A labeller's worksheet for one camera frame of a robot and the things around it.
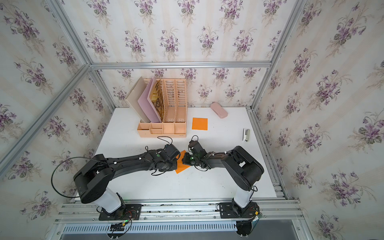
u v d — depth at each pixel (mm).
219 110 1194
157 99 994
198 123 1152
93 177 469
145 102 874
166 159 671
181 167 897
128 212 721
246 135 1012
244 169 475
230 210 717
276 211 744
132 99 862
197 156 732
